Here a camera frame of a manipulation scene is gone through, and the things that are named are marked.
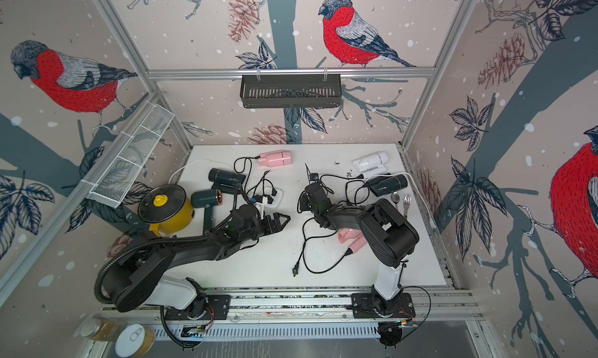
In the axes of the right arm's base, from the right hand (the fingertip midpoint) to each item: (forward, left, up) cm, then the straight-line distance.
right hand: (305, 193), depth 97 cm
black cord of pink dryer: (+15, +27, +1) cm, 31 cm away
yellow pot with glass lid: (-12, +53, +6) cm, 55 cm away
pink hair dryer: (-18, -19, -1) cm, 26 cm away
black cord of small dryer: (+1, +14, +1) cm, 14 cm away
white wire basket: (-12, +67, +18) cm, 70 cm away
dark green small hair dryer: (+7, +37, -2) cm, 38 cm away
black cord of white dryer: (+12, -25, -3) cm, 28 cm away
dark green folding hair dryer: (+6, -34, 0) cm, 35 cm away
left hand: (-14, +6, +5) cm, 16 cm away
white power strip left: (-2, +12, -1) cm, 13 cm away
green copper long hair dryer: (-5, +41, +1) cm, 42 cm away
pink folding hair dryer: (+19, +15, +1) cm, 24 cm away
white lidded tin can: (-52, +46, +1) cm, 70 cm away
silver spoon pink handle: (+2, -39, -4) cm, 40 cm away
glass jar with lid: (-50, +54, +5) cm, 74 cm away
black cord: (-29, +2, -4) cm, 29 cm away
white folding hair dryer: (+19, -32, -2) cm, 37 cm away
